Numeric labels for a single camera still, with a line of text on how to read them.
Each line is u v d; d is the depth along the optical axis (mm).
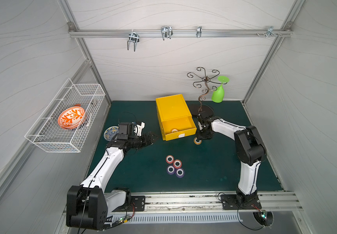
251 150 529
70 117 669
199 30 720
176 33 772
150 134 719
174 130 841
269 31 765
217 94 955
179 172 840
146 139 715
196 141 967
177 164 869
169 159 887
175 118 803
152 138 716
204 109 1136
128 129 661
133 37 781
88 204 382
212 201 752
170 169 844
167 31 765
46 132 589
